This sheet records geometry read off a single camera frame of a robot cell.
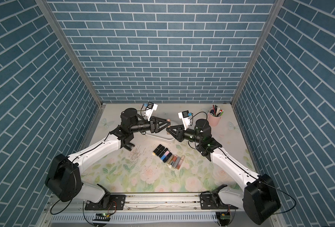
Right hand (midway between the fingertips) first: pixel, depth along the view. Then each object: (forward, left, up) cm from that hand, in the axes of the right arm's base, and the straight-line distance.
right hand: (170, 130), depth 72 cm
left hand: (+1, 0, +3) cm, 3 cm away
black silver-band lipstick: (0, +7, -25) cm, 26 cm away
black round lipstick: (-4, +2, -26) cm, 26 cm away
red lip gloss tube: (-4, -3, -26) cm, 26 cm away
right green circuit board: (-32, -32, -32) cm, 56 cm away
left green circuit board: (-37, +33, -30) cm, 57 cm away
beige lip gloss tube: (+3, +1, +4) cm, 5 cm away
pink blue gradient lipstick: (-3, +4, -25) cm, 26 cm away
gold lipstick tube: (-4, 0, -26) cm, 26 cm away
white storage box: (+4, +4, -11) cm, 13 cm away
